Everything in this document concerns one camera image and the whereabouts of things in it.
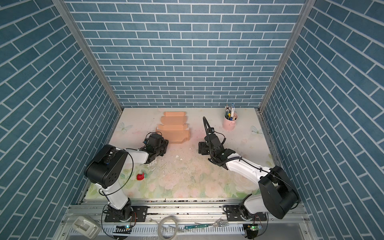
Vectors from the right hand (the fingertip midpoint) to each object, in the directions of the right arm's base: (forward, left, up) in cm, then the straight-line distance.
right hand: (202, 142), depth 88 cm
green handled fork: (-38, -12, -12) cm, 42 cm away
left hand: (+5, +22, -8) cm, 24 cm away
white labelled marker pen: (+22, -19, +5) cm, 30 cm away
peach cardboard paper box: (+20, +22, -12) cm, 32 cm away
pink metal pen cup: (+19, -18, -5) cm, 27 cm away
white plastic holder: (-44, +51, -8) cm, 68 cm away
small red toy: (-20, +34, -9) cm, 40 cm away
